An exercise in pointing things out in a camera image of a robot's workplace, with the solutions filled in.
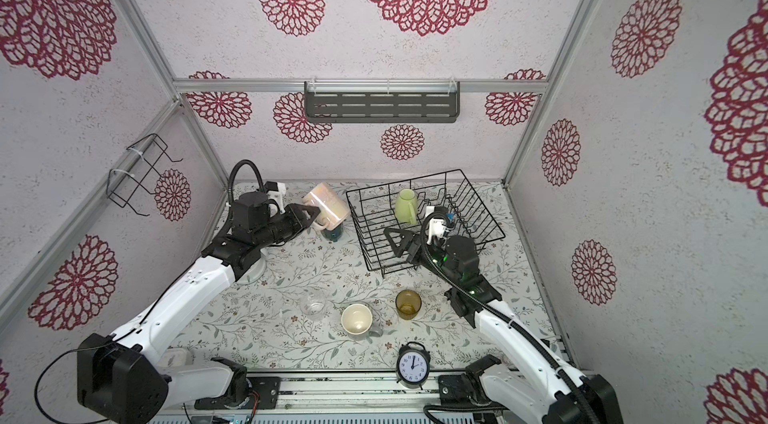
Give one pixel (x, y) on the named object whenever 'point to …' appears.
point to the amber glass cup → (408, 303)
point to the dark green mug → (333, 234)
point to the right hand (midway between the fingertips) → (392, 230)
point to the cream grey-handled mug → (356, 320)
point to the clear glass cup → (313, 305)
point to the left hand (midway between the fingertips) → (319, 214)
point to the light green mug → (406, 206)
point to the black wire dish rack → (387, 219)
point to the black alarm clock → (412, 364)
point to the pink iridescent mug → (332, 211)
